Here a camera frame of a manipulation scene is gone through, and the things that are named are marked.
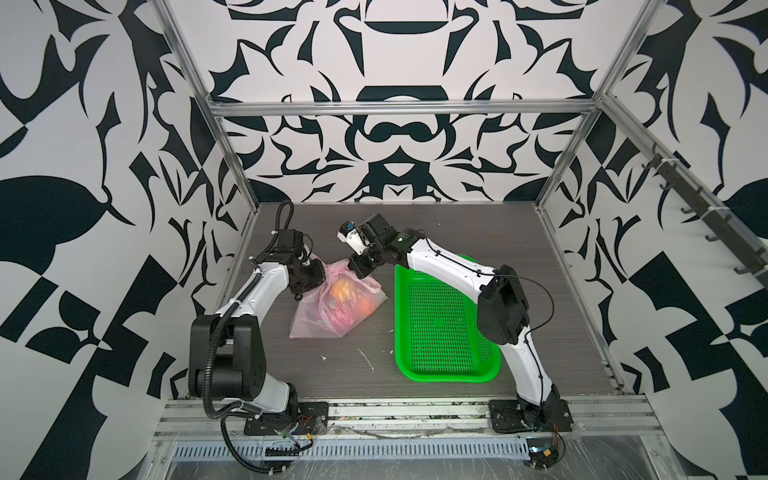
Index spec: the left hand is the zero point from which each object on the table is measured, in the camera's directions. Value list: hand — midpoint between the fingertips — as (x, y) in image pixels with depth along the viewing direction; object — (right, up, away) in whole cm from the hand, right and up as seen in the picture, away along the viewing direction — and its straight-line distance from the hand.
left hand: (318, 274), depth 90 cm
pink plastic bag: (+8, -7, -6) cm, 12 cm away
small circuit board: (+57, -39, -19) cm, 71 cm away
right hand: (+9, +4, -3) cm, 10 cm away
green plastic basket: (+35, -18, -3) cm, 39 cm away
